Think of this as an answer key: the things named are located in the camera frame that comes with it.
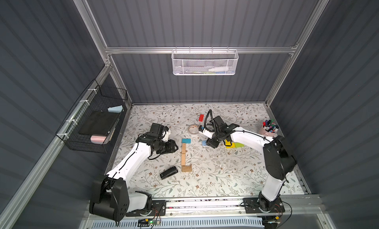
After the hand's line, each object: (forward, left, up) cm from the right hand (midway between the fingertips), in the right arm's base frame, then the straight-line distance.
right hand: (209, 139), depth 92 cm
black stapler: (-20, +24, -4) cm, 31 cm away
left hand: (-9, +20, +5) cm, 23 cm away
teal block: (+3, +15, -6) cm, 17 cm away
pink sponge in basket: (-14, +53, +24) cm, 59 cm away
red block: (+23, +5, -7) cm, 25 cm away
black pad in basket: (-6, +56, +25) cm, 62 cm away
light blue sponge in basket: (+8, +52, +20) cm, 56 cm away
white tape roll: (+12, +11, -6) cm, 17 cm away
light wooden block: (-4, +16, -6) cm, 18 cm away
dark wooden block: (-16, +14, -6) cm, 22 cm away
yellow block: (-10, -9, +13) cm, 18 cm away
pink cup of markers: (+5, -37, +6) cm, 38 cm away
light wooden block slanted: (-10, +16, -7) cm, 21 cm away
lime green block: (-17, -10, +24) cm, 31 cm away
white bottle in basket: (+35, -6, +28) cm, 45 cm away
